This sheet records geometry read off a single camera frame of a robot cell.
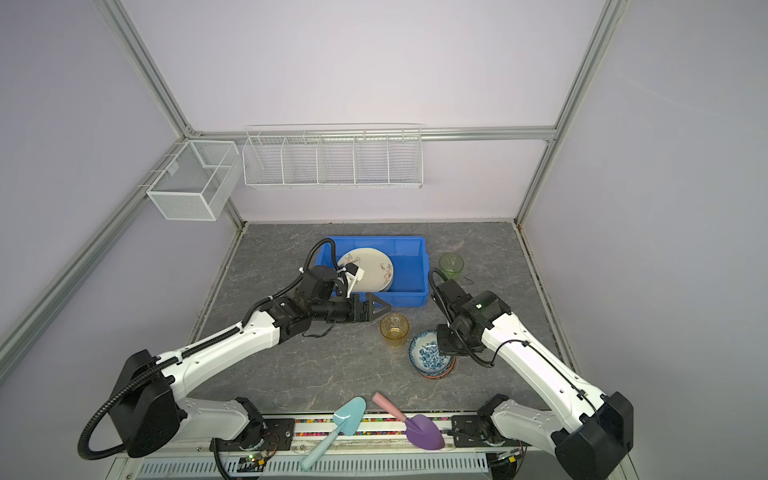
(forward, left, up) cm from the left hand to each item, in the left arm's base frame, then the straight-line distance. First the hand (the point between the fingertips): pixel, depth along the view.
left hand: (380, 315), depth 74 cm
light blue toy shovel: (-19, +10, -19) cm, 29 cm away
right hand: (-8, -18, -6) cm, 20 cm away
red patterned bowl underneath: (-12, -16, -10) cm, 23 cm away
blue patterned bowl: (-7, -11, -11) cm, 17 cm away
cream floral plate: (+26, +1, -15) cm, 30 cm away
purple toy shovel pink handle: (-23, -9, -19) cm, 31 cm away
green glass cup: (+25, -25, -15) cm, 38 cm away
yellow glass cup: (+4, -4, -17) cm, 18 cm away
